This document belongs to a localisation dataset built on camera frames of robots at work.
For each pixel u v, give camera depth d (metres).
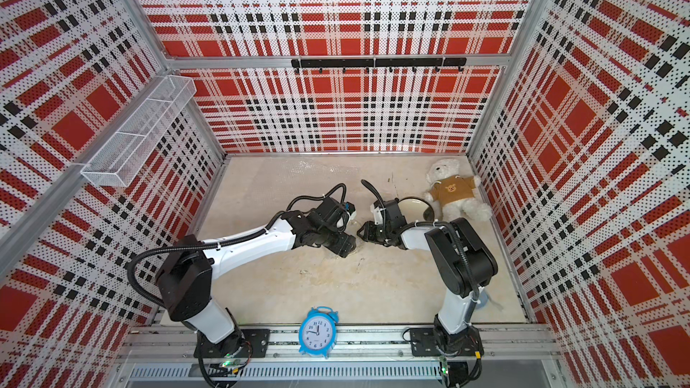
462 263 0.44
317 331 0.73
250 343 0.73
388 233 0.75
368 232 0.84
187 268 0.50
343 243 0.74
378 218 0.88
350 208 0.77
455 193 0.98
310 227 0.62
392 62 0.88
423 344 0.73
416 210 1.02
